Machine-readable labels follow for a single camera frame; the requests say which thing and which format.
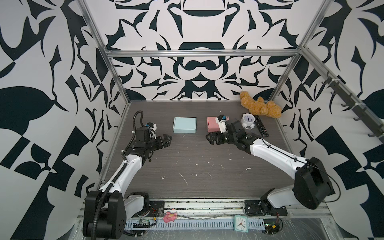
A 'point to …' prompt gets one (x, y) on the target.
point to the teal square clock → (241, 224)
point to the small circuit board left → (144, 223)
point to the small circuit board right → (271, 229)
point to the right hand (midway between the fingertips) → (212, 133)
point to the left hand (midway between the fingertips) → (162, 137)
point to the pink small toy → (170, 217)
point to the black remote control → (263, 132)
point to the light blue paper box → (185, 125)
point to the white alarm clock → (247, 121)
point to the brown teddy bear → (259, 106)
